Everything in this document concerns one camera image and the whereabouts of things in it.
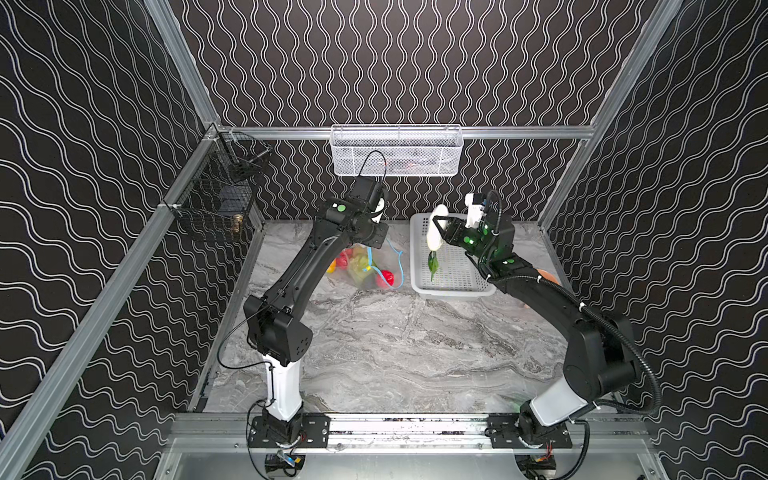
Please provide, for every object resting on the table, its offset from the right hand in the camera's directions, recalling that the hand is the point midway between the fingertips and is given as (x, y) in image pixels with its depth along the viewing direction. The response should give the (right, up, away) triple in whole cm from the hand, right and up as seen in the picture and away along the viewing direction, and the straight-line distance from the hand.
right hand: (438, 219), depth 82 cm
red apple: (-13, -17, +10) cm, 23 cm away
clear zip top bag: (-18, -13, +1) cm, 22 cm away
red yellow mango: (-33, -14, +19) cm, 40 cm away
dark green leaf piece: (-1, -13, +3) cm, 13 cm away
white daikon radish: (-2, -4, -3) cm, 6 cm away
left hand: (-15, -4, -2) cm, 16 cm away
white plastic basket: (+10, -17, +21) cm, 29 cm away
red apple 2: (-29, -12, +21) cm, 38 cm away
